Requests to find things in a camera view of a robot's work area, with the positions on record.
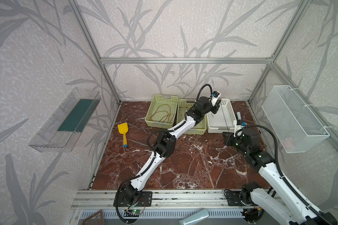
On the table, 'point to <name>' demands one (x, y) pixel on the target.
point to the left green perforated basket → (163, 112)
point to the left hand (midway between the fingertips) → (222, 96)
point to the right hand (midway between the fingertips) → (222, 129)
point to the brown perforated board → (96, 218)
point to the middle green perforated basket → (183, 105)
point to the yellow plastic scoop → (123, 129)
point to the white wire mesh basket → (296, 129)
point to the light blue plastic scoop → (239, 121)
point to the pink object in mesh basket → (288, 144)
